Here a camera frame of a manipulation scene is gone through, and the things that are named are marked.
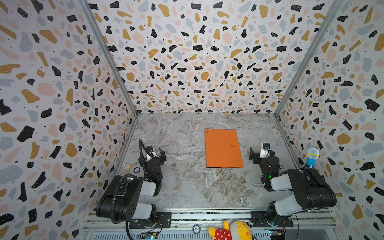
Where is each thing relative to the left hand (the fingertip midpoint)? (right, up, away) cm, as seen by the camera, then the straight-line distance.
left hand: (151, 149), depth 86 cm
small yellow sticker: (-15, -12, +4) cm, 20 cm away
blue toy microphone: (+81, 0, -17) cm, 82 cm away
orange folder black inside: (+43, -2, +14) cm, 46 cm away
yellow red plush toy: (+46, -33, -20) cm, 60 cm away
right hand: (+64, +2, +4) cm, 64 cm away
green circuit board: (+4, -38, -16) cm, 42 cm away
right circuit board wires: (+66, -39, -15) cm, 78 cm away
